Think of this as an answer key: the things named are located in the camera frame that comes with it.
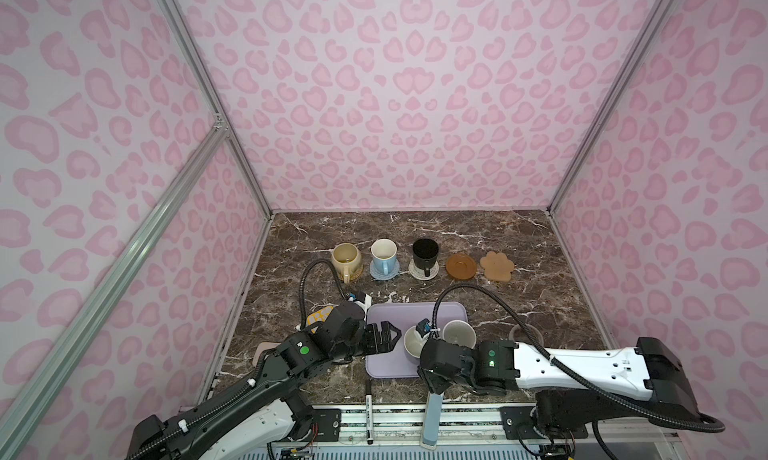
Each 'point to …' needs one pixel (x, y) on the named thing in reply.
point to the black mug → (424, 252)
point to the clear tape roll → (538, 334)
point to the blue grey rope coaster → (381, 276)
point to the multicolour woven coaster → (420, 274)
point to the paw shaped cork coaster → (497, 267)
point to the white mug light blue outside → (384, 256)
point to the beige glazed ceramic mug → (346, 259)
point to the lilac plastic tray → (394, 362)
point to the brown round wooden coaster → (461, 266)
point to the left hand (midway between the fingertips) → (392, 333)
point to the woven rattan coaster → (352, 278)
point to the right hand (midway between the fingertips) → (427, 371)
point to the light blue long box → (432, 419)
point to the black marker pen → (369, 413)
